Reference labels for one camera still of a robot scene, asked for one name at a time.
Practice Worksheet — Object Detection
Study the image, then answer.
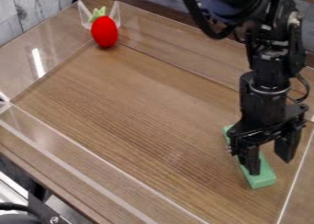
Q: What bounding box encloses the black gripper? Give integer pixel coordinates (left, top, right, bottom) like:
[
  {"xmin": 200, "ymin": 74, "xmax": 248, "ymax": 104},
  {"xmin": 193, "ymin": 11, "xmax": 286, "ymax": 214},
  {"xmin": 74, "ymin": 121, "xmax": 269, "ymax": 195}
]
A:
[{"xmin": 228, "ymin": 72, "xmax": 309, "ymax": 176}]

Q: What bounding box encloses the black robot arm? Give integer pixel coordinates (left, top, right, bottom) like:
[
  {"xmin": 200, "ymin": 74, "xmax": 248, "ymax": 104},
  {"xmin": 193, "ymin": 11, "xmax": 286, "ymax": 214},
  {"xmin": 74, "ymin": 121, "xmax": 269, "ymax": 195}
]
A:
[{"xmin": 200, "ymin": 0, "xmax": 308, "ymax": 175}]

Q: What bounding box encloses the green rectangular block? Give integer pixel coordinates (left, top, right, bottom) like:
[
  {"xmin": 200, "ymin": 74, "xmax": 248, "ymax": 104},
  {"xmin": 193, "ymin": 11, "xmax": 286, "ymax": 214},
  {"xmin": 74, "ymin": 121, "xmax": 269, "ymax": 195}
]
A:
[{"xmin": 222, "ymin": 124, "xmax": 278, "ymax": 190}]

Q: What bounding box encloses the red felt strawberry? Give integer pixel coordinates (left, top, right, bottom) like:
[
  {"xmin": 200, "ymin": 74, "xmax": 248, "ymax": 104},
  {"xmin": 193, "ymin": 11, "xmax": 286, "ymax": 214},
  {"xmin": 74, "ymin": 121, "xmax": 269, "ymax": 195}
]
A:
[{"xmin": 89, "ymin": 6, "xmax": 118, "ymax": 48}]

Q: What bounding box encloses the black stand at bottom left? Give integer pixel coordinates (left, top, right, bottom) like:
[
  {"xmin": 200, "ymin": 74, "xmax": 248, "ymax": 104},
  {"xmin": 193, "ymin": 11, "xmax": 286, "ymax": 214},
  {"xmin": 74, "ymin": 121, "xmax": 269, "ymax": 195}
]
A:
[{"xmin": 0, "ymin": 155, "xmax": 73, "ymax": 224}]

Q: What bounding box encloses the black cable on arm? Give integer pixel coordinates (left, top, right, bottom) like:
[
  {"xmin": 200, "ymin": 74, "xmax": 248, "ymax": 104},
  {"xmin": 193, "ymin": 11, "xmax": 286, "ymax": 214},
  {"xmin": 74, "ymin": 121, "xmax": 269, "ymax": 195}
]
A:
[{"xmin": 176, "ymin": 0, "xmax": 248, "ymax": 40}]

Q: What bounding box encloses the clear acrylic tray wall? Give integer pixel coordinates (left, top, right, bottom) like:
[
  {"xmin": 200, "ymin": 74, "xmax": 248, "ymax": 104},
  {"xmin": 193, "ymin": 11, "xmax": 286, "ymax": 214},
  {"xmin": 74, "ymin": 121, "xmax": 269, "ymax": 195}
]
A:
[{"xmin": 0, "ymin": 91, "xmax": 301, "ymax": 224}]

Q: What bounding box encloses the clear acrylic corner bracket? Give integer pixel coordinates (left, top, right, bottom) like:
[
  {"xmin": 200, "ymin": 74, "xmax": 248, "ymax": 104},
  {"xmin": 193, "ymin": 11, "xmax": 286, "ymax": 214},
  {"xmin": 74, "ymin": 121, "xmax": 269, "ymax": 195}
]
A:
[{"xmin": 78, "ymin": 0, "xmax": 122, "ymax": 29}]

